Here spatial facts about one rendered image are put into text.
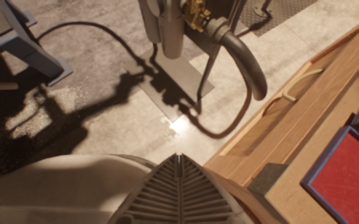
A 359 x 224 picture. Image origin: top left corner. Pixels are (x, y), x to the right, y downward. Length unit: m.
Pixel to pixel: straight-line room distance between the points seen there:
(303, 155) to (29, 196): 0.48
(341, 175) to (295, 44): 0.98
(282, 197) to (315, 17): 1.34
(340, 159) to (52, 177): 0.49
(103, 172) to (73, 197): 0.06
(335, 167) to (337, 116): 0.08
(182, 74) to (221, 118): 0.32
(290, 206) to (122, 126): 0.65
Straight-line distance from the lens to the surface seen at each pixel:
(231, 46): 0.31
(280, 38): 1.15
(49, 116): 0.92
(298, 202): 0.25
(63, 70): 0.99
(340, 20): 1.57
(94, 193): 0.35
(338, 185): 0.28
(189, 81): 0.75
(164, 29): 0.44
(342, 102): 0.32
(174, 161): 0.17
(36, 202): 0.41
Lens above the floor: 0.65
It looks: 73 degrees down
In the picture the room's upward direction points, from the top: 5 degrees clockwise
